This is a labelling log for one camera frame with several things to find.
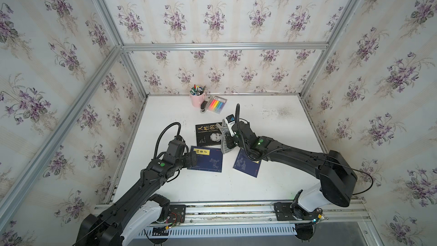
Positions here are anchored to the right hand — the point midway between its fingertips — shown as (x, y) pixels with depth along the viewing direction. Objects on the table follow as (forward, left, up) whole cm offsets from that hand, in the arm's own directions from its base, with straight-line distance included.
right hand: (228, 133), depth 84 cm
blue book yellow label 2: (-10, -8, -14) cm, 19 cm away
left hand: (-10, +19, -7) cm, 23 cm away
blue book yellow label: (-8, +11, -13) cm, 19 cm away
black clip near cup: (+26, +16, -10) cm, 32 cm away
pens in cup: (+35, +20, -3) cm, 40 cm away
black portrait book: (+7, +12, -13) cm, 19 cm away
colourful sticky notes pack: (+31, +7, -14) cm, 35 cm away
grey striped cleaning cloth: (+1, +3, +3) cm, 4 cm away
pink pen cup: (+30, +21, -8) cm, 38 cm away
